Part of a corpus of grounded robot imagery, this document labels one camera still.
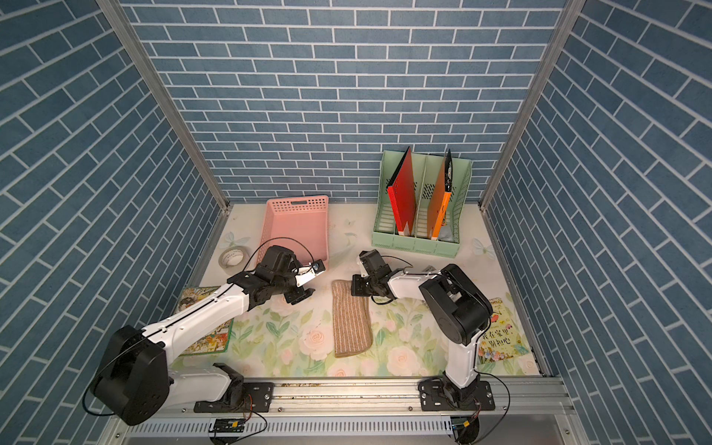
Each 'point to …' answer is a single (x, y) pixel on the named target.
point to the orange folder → (440, 203)
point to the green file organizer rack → (425, 171)
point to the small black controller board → (228, 425)
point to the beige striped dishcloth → (352, 328)
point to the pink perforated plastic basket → (299, 222)
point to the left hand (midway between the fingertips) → (313, 277)
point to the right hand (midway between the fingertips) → (350, 288)
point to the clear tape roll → (235, 258)
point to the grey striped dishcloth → (429, 268)
